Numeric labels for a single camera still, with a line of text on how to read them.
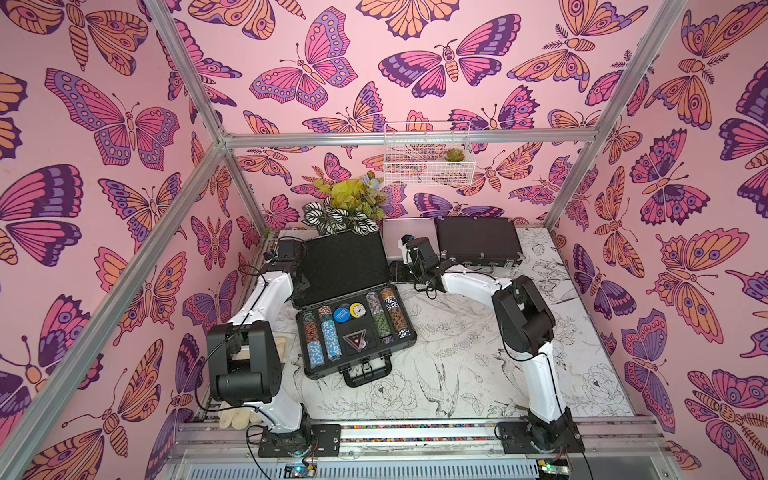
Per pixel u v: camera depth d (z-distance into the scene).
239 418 0.75
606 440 0.74
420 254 0.79
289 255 0.71
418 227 1.21
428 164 1.05
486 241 1.09
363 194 1.02
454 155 0.92
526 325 0.56
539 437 0.65
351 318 0.90
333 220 0.91
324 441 0.74
